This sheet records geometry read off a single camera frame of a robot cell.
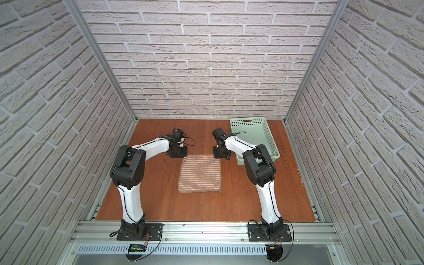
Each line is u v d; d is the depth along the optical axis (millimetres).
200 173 923
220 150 860
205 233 757
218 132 830
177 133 835
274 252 706
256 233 725
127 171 532
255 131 1137
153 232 729
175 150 862
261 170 568
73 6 692
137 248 719
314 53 852
